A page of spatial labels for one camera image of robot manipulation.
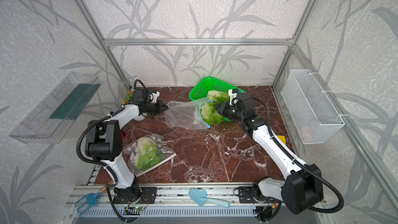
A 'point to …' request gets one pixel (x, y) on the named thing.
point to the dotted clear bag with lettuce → (146, 153)
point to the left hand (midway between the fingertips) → (167, 106)
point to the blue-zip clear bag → (186, 115)
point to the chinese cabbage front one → (209, 114)
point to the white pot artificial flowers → (128, 98)
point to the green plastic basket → (201, 89)
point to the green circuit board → (139, 208)
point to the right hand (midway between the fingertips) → (212, 105)
